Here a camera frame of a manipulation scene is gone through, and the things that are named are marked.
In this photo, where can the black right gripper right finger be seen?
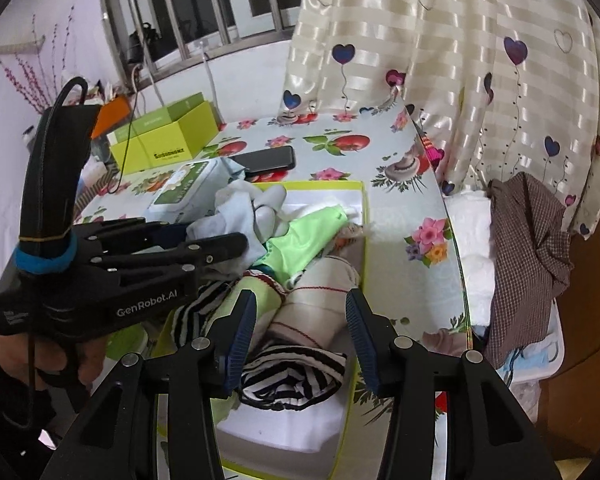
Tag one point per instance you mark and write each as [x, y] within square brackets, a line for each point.
[489, 434]

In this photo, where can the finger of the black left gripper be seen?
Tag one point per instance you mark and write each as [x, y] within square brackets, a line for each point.
[176, 253]
[129, 234]

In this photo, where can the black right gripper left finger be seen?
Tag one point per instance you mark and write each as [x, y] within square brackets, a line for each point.
[115, 435]

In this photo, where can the white glove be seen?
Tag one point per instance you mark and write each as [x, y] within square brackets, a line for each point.
[241, 207]

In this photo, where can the light green cloth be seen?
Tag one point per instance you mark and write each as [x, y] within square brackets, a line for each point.
[289, 254]

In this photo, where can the white sock red stripe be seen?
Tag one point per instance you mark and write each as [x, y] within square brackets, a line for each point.
[314, 311]

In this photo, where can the black white striped sock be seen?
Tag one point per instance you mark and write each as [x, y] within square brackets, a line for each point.
[189, 320]
[288, 377]

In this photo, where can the pink item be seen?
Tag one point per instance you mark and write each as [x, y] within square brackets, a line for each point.
[351, 233]

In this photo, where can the person's left hand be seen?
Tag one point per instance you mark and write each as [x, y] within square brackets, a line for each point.
[50, 358]

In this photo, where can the wet wipes pack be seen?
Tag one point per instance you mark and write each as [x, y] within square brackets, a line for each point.
[189, 194]

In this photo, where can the black smartphone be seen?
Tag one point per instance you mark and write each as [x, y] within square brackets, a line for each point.
[266, 161]

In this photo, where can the lime green cardboard box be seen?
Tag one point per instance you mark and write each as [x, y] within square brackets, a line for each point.
[173, 133]

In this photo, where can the orange storage box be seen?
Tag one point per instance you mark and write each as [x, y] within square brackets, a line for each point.
[110, 115]

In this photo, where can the white tray green rim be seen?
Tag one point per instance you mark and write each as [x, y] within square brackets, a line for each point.
[259, 444]

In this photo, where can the floral fruit tablecloth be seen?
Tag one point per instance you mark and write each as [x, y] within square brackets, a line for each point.
[375, 165]

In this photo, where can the purple dried flower branches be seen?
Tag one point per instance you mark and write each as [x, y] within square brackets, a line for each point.
[40, 78]

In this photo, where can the brown checkered garment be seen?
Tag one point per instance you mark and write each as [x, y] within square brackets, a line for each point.
[531, 263]

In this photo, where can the cream heart pattern curtain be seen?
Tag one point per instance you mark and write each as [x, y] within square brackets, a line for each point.
[498, 86]

